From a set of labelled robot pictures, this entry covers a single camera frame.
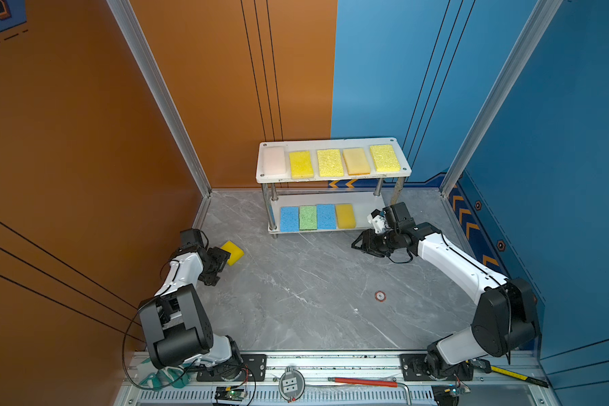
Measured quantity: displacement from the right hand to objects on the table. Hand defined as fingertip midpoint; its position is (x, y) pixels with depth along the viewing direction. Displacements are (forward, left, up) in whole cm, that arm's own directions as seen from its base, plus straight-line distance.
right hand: (354, 246), depth 83 cm
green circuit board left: (-39, +38, -16) cm, 56 cm away
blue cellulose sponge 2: (+18, +8, -6) cm, 21 cm away
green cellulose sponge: (+18, +16, -6) cm, 24 cm away
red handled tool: (-36, -5, -15) cm, 39 cm away
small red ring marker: (-11, -9, -15) cm, 21 cm away
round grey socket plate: (-37, +19, -7) cm, 43 cm away
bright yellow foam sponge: (+7, +44, -13) cm, 47 cm away
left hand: (0, +46, -8) cm, 46 cm away
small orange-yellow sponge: (+19, 0, -7) cm, 21 cm away
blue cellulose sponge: (+17, +23, -6) cm, 29 cm away
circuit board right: (-38, -25, -16) cm, 48 cm away
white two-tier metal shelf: (+46, +7, -14) cm, 49 cm away
